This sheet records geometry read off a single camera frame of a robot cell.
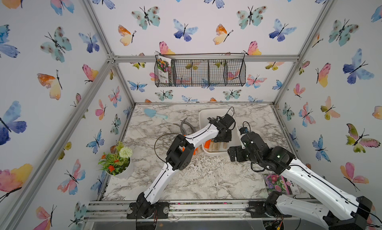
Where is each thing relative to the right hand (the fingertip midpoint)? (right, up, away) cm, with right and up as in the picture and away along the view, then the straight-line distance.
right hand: (237, 148), depth 74 cm
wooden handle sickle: (-9, -3, +19) cm, 22 cm away
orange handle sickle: (-31, +9, +35) cm, 48 cm away
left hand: (+1, +2, +22) cm, 22 cm away
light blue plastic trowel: (-55, +19, +41) cm, 71 cm away
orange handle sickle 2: (-21, -6, +21) cm, 30 cm away
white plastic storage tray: (-15, +18, +34) cm, 41 cm away
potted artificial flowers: (-60, -9, +3) cm, 60 cm away
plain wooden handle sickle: (-6, -3, +22) cm, 23 cm away
